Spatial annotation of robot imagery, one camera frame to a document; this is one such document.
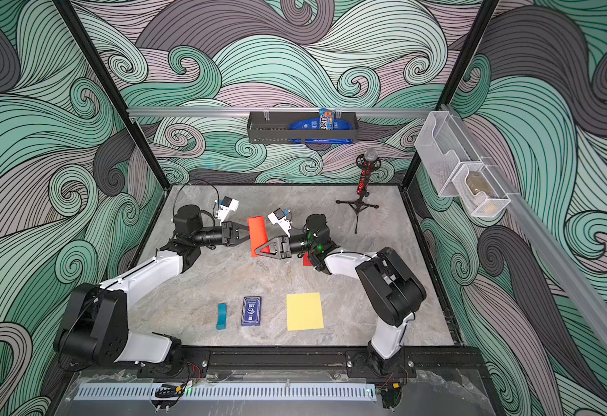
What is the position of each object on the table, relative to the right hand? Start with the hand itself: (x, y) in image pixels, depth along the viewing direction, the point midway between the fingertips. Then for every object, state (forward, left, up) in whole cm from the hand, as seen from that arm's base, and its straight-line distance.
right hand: (257, 251), depth 74 cm
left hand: (+4, 0, +4) cm, 6 cm away
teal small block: (-12, +13, -20) cm, 27 cm away
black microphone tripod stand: (+31, -37, -16) cm, 51 cm away
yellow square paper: (-10, -14, -21) cm, 27 cm away
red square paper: (+2, -1, +5) cm, 6 cm away
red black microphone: (+37, -38, +2) cm, 53 cm away
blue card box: (-12, +3, -19) cm, 23 cm away
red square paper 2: (+2, -15, -10) cm, 18 cm away
